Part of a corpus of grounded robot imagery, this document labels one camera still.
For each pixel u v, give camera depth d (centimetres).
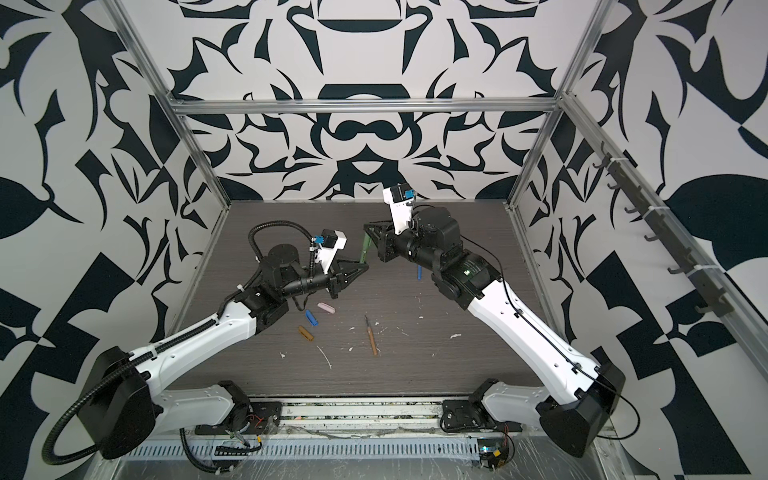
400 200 55
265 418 73
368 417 76
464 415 74
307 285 64
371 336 87
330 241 61
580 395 38
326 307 93
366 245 66
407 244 56
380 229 58
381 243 56
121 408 39
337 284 63
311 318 91
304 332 88
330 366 83
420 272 56
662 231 55
